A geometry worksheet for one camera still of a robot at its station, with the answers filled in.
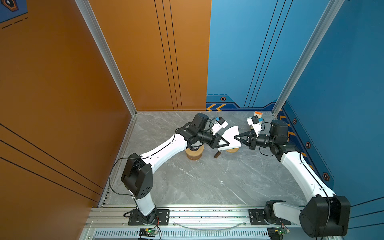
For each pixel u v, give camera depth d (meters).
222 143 0.71
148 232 0.71
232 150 0.85
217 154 0.90
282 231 0.70
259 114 1.03
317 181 0.44
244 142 0.71
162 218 0.74
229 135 0.71
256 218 0.72
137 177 0.45
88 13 0.71
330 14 0.71
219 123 0.68
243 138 0.70
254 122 0.65
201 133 0.67
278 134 0.60
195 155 0.87
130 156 0.47
